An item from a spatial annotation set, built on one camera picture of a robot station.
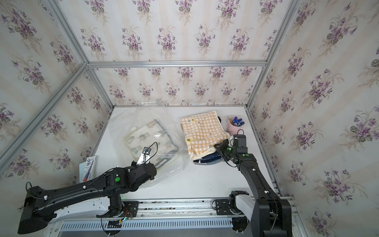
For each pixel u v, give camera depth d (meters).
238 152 0.65
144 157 0.61
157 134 0.93
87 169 0.83
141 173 0.53
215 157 0.84
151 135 0.98
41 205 0.41
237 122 0.98
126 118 1.13
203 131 0.91
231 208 0.67
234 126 0.93
